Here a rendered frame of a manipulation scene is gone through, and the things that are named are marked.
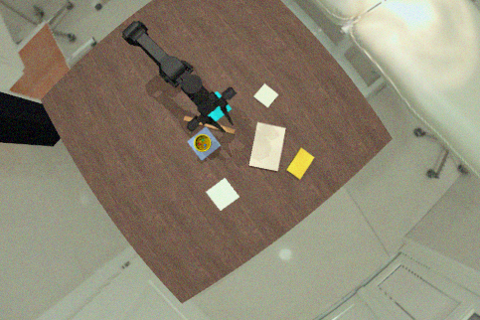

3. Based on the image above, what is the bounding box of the tan flat bar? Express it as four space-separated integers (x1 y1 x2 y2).
184 116 236 134

